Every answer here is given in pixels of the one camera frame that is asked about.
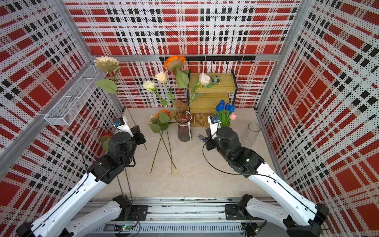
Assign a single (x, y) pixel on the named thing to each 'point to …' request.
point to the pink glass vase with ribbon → (183, 118)
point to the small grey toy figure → (201, 137)
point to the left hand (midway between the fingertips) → (141, 127)
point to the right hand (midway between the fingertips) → (209, 130)
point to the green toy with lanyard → (215, 81)
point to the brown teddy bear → (198, 119)
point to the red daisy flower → (105, 137)
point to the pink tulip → (233, 116)
